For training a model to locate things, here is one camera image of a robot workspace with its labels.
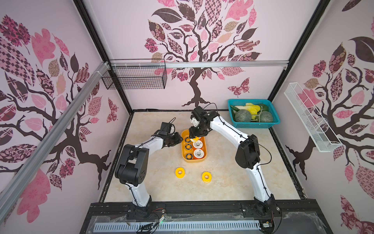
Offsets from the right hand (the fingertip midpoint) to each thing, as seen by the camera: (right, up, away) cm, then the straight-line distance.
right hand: (194, 137), depth 91 cm
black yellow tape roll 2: (-4, -7, +7) cm, 11 cm away
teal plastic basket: (+59, +24, +23) cm, 68 cm away
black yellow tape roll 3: (-3, -13, +2) cm, 14 cm away
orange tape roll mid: (+3, -5, +4) cm, 7 cm away
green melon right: (+51, +14, +10) cm, 54 cm away
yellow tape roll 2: (-8, -23, -6) cm, 25 cm away
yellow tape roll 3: (+6, -25, -7) cm, 27 cm away
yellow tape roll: (+2, -1, -1) cm, 2 cm away
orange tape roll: (+3, -11, 0) cm, 11 cm away
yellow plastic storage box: (-1, -10, +3) cm, 10 cm away
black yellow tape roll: (-4, -3, +10) cm, 11 cm away
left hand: (-8, -3, +4) cm, 10 cm away
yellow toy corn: (+46, +20, +19) cm, 54 cm away
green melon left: (+35, +14, +10) cm, 39 cm away
